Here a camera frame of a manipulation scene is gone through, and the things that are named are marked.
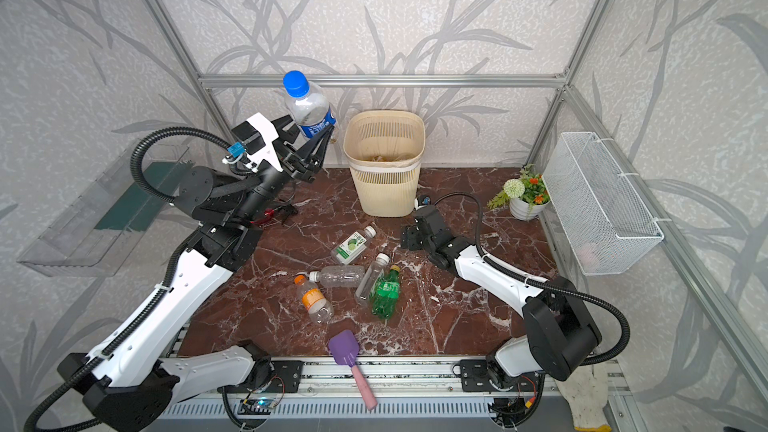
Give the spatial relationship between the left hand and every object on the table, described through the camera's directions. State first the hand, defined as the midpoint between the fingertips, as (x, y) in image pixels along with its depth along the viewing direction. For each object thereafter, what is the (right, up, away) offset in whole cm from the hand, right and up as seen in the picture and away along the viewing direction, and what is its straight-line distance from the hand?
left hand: (321, 110), depth 47 cm
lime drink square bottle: (-3, -30, +47) cm, 56 cm away
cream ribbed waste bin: (+6, +3, +62) cm, 62 cm away
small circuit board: (-22, -64, +24) cm, 72 cm away
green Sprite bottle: (+8, -42, +38) cm, 57 cm away
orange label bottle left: (-11, -46, +36) cm, 59 cm away
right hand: (+16, -21, +41) cm, 49 cm away
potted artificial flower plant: (+53, -15, +49) cm, 74 cm away
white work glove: (+57, -61, +24) cm, 87 cm away
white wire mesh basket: (+55, -20, +14) cm, 61 cm away
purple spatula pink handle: (-3, -54, +31) cm, 62 cm away
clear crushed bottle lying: (-6, -37, +38) cm, 54 cm away
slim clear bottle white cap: (+1, -42, +40) cm, 58 cm away
